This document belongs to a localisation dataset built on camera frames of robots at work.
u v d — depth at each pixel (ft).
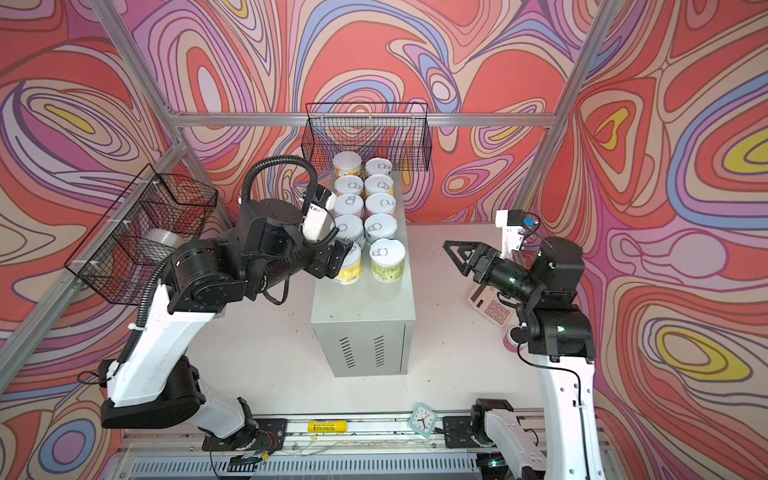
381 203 2.27
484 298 3.15
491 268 1.64
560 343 1.30
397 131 3.16
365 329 2.89
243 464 2.36
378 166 2.58
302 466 2.30
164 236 2.41
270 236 1.15
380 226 2.12
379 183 2.44
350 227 2.13
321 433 2.45
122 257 2.33
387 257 1.95
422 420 2.44
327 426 2.41
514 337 2.76
